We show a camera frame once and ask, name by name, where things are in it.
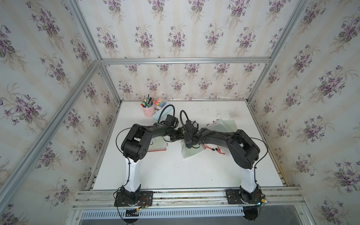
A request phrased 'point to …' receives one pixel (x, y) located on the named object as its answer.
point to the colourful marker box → (159, 104)
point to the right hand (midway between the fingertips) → (189, 137)
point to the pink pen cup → (148, 108)
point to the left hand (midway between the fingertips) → (185, 138)
